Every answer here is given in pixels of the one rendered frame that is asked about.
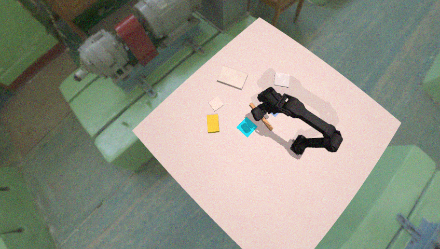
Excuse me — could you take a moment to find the yellow rectangular block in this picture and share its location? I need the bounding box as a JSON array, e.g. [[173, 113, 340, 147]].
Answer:
[[207, 114, 219, 133]]

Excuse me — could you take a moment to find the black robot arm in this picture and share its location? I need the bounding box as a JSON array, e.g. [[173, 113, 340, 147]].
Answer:
[[257, 87, 343, 155]]

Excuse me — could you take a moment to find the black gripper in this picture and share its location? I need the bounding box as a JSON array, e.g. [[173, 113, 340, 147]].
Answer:
[[251, 103, 276, 121]]

